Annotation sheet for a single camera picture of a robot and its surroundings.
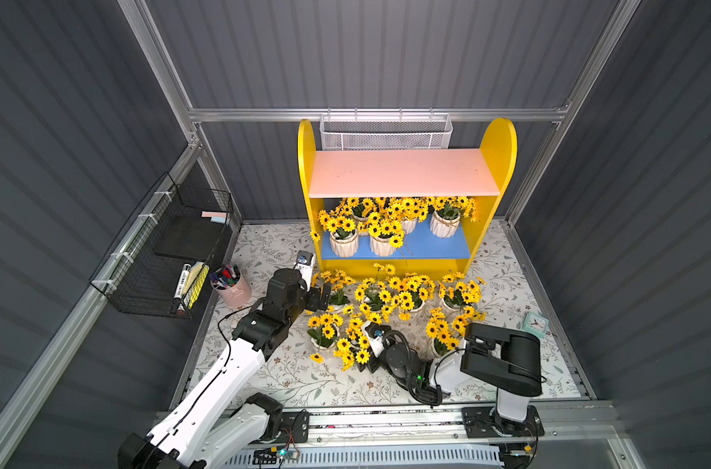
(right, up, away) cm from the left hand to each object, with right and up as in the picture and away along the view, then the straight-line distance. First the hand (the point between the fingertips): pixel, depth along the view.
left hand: (311, 279), depth 76 cm
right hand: (+14, -17, +7) cm, 23 cm away
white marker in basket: (-29, -1, -8) cm, 30 cm away
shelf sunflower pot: (+11, -19, +3) cm, 22 cm away
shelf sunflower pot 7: (+20, +13, +4) cm, 24 cm away
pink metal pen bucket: (-26, -3, +12) cm, 29 cm away
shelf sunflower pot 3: (+35, -14, -1) cm, 38 cm away
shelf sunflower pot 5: (+27, -5, +4) cm, 28 cm away
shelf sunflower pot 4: (+17, -7, +12) cm, 22 cm away
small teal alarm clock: (+67, -15, +13) cm, 70 cm away
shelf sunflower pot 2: (+4, -15, +1) cm, 15 cm away
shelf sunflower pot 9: (+28, +19, +10) cm, 36 cm away
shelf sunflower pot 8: (+13, +20, +13) cm, 27 cm away
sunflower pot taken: (+6, -6, +13) cm, 15 cm away
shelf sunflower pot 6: (+8, +10, +10) cm, 17 cm away
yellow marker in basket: (-27, +2, -5) cm, 27 cm away
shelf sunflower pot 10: (+41, +19, +17) cm, 48 cm away
